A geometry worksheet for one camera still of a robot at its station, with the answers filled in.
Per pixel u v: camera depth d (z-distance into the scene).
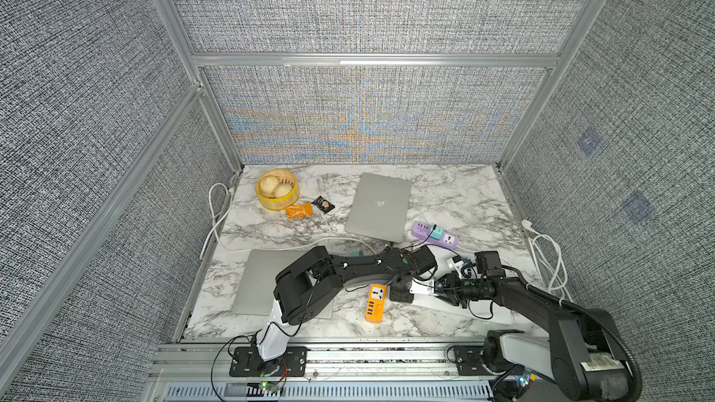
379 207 1.06
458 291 0.76
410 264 0.67
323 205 1.06
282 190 1.03
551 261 0.95
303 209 1.05
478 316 0.72
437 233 0.90
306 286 0.52
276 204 1.04
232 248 0.96
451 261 0.85
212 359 0.73
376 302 0.82
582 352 0.42
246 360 0.73
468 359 0.73
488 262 0.73
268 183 1.06
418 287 0.75
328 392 0.70
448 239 0.95
